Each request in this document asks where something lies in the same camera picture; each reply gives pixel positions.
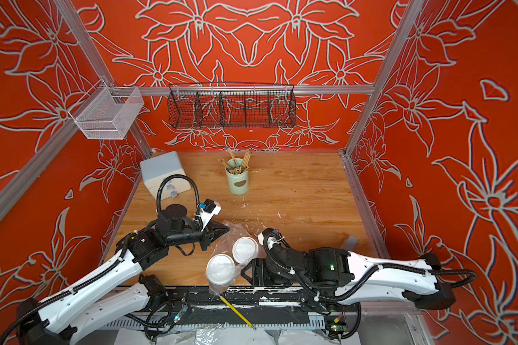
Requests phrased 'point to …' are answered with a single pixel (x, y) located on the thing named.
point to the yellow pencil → (235, 310)
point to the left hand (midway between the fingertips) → (229, 227)
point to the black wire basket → (232, 106)
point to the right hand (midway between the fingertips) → (243, 275)
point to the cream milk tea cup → (245, 249)
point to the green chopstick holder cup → (237, 176)
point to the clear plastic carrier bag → (225, 244)
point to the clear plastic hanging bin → (107, 113)
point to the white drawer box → (155, 169)
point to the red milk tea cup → (220, 272)
